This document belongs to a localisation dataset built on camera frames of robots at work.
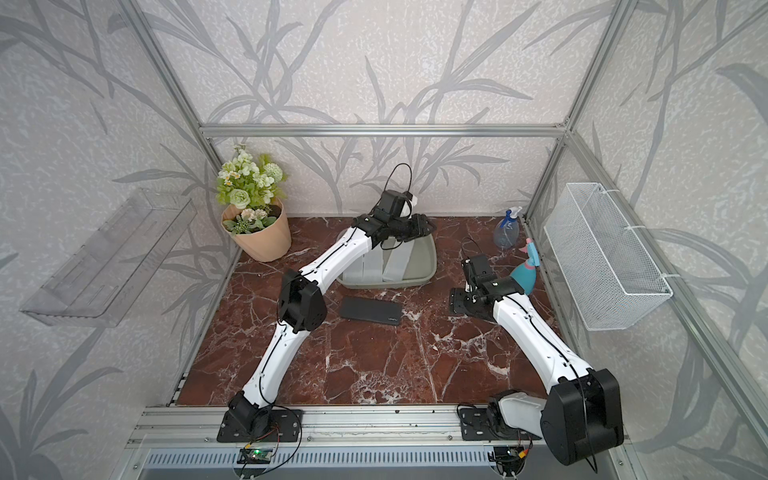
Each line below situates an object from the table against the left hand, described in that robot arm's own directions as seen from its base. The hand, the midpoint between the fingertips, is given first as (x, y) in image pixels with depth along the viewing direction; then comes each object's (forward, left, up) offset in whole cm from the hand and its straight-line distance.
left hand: (432, 228), depth 92 cm
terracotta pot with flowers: (+4, +56, 0) cm, 56 cm away
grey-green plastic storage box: (-3, +3, -18) cm, 18 cm away
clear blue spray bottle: (+9, -28, -10) cm, 31 cm away
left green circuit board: (-56, +44, -20) cm, 74 cm away
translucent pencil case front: (0, +11, -18) cm, 21 cm away
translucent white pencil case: (-23, +20, +10) cm, 32 cm away
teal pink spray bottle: (-13, -28, -7) cm, 31 cm away
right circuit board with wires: (-57, -17, -20) cm, 62 cm away
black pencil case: (-17, +19, -20) cm, 33 cm away
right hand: (-21, -8, -8) cm, 24 cm away
